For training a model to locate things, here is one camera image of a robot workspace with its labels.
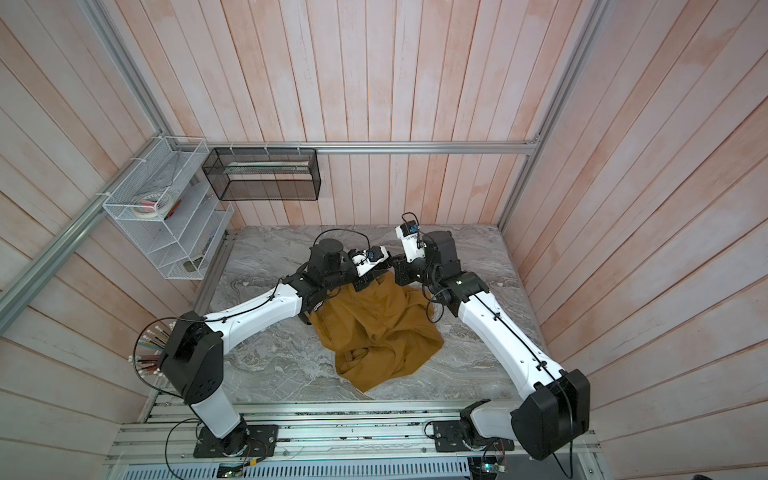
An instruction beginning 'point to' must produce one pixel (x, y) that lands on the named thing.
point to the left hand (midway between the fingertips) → (381, 264)
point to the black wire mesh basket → (264, 173)
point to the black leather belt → (308, 304)
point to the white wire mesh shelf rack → (178, 224)
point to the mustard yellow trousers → (379, 332)
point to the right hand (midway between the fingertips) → (391, 257)
